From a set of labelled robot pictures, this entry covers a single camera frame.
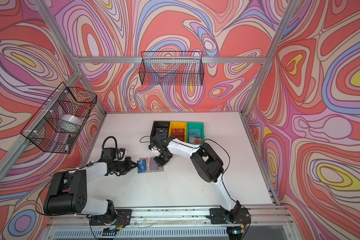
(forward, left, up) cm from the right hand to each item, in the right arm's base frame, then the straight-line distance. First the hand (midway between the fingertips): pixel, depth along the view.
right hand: (162, 166), depth 92 cm
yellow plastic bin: (+30, -10, +4) cm, 32 cm away
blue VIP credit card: (0, +13, +1) cm, 13 cm away
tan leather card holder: (0, +7, +1) cm, 7 cm away
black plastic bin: (+29, +2, +3) cm, 29 cm away
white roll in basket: (+8, +40, +34) cm, 53 cm away
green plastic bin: (+23, -22, +2) cm, 32 cm away
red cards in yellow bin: (+23, -11, +3) cm, 26 cm away
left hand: (+1, +14, +2) cm, 15 cm away
